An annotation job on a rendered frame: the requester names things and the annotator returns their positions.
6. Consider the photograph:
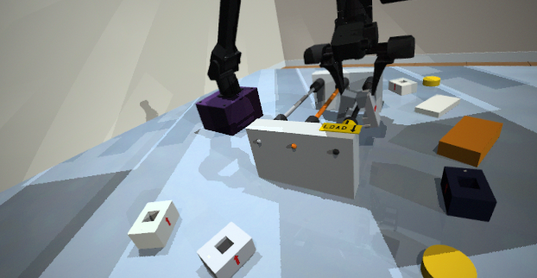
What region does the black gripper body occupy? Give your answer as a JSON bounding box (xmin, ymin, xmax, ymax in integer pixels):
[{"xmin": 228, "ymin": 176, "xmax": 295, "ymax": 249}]
[{"xmin": 304, "ymin": 6, "xmax": 415, "ymax": 65}]

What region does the orange rectangular block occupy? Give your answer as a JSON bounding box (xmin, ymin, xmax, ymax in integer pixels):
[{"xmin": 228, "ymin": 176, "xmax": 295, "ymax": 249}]
[{"xmin": 437, "ymin": 116, "xmax": 503, "ymax": 167}]

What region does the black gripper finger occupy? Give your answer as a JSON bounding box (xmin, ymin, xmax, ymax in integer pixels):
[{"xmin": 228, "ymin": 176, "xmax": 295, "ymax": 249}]
[
  {"xmin": 319, "ymin": 61, "xmax": 344, "ymax": 95},
  {"xmin": 372, "ymin": 57, "xmax": 394, "ymax": 96}
]

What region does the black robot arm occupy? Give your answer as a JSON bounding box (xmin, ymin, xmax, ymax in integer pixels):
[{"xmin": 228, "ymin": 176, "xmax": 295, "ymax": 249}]
[{"xmin": 207, "ymin": 0, "xmax": 378, "ymax": 98}]

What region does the yellow short cylinder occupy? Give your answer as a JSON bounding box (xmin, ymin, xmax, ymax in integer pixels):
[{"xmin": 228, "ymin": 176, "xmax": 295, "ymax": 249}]
[
  {"xmin": 420, "ymin": 244, "xmax": 477, "ymax": 278},
  {"xmin": 422, "ymin": 77, "xmax": 440, "ymax": 86}
]

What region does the white flat block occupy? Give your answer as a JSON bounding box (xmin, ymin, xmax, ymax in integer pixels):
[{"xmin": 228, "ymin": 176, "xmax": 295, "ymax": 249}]
[{"xmin": 414, "ymin": 95, "xmax": 460, "ymax": 117}]

